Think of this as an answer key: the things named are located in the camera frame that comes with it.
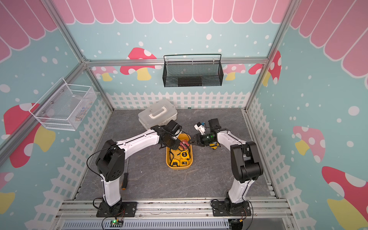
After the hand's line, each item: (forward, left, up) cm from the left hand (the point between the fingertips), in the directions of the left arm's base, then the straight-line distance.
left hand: (175, 146), depth 91 cm
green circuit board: (-40, +28, -9) cm, 50 cm away
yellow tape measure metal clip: (-8, -6, -5) cm, 11 cm away
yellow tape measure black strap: (-10, 0, -4) cm, 10 cm away
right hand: (+1, -10, +3) cm, 10 cm away
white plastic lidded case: (+22, +14, +6) cm, 27 cm away
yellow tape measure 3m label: (-3, -6, -4) cm, 8 cm away
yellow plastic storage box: (-5, -4, -5) cm, 9 cm away
